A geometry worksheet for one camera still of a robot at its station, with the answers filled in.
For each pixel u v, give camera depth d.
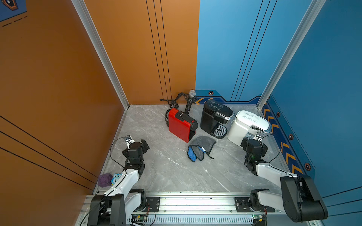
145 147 0.81
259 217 0.72
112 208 0.42
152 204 0.73
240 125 0.84
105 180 0.77
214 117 0.89
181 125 0.88
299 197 0.41
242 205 0.72
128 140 0.73
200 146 0.91
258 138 0.74
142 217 0.72
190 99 1.02
